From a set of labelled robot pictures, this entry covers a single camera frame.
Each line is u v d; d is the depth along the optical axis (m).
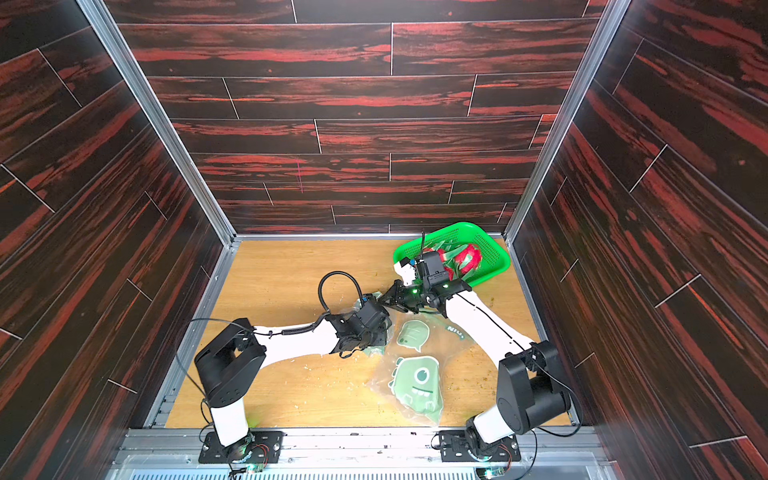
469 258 1.02
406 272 0.78
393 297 0.72
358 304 0.83
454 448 0.73
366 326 0.69
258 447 0.72
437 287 0.64
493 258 1.07
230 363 0.50
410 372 0.79
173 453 0.73
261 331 0.51
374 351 0.88
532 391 0.43
